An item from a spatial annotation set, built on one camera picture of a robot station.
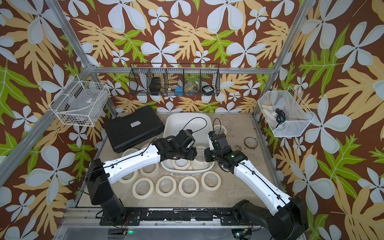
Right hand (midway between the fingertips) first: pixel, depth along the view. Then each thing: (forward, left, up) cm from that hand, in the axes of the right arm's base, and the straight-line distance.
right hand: (205, 151), depth 81 cm
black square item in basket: (+39, -3, +12) cm, 40 cm away
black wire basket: (+46, +20, +16) cm, 52 cm away
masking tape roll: (+28, -14, -16) cm, 35 cm away
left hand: (-1, +5, +1) cm, 5 cm away
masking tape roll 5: (+8, +48, -13) cm, 50 cm away
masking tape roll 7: (-6, +32, -12) cm, 34 cm away
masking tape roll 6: (+11, +38, -13) cm, 42 cm away
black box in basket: (+43, +32, +13) cm, 55 cm away
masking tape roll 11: (-11, -4, -16) cm, 20 cm away
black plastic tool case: (+24, +49, -9) cm, 56 cm away
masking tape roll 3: (-1, +14, -14) cm, 20 cm away
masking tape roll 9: (-14, +22, -16) cm, 30 cm away
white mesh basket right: (+11, -47, +17) cm, 51 cm away
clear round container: (+37, +7, +15) cm, 40 cm away
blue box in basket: (+36, +15, +13) cm, 41 cm away
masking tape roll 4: (-8, +3, +2) cm, 9 cm away
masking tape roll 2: (0, +2, +1) cm, 3 cm away
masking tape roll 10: (-19, +9, -13) cm, 25 cm away
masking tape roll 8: (-15, +35, -16) cm, 41 cm away
